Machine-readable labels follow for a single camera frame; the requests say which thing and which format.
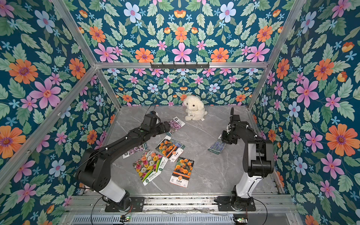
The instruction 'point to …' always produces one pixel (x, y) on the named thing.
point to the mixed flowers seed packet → (149, 165)
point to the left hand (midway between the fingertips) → (168, 125)
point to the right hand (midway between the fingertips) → (227, 139)
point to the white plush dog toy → (195, 108)
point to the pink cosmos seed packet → (175, 124)
